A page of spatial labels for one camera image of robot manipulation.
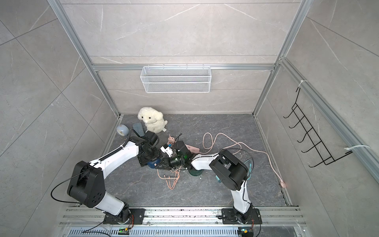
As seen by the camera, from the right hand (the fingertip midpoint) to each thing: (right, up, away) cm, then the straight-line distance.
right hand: (157, 168), depth 80 cm
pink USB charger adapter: (+5, +14, +17) cm, 23 cm away
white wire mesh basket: (+6, +56, +21) cm, 60 cm away
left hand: (-1, +4, +8) cm, 9 cm away
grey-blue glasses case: (-21, +22, +28) cm, 41 cm away
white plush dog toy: (-6, +27, +18) cm, 33 cm away
